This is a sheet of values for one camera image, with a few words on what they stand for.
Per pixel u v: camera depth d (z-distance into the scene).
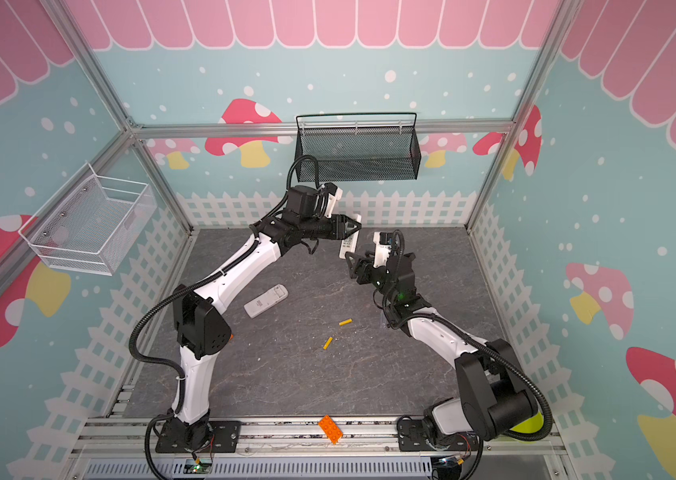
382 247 0.73
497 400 0.43
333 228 0.74
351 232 0.80
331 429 0.74
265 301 0.97
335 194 0.77
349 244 0.81
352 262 0.79
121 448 0.74
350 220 0.78
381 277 0.73
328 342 0.90
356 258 0.75
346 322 0.94
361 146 0.93
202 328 0.52
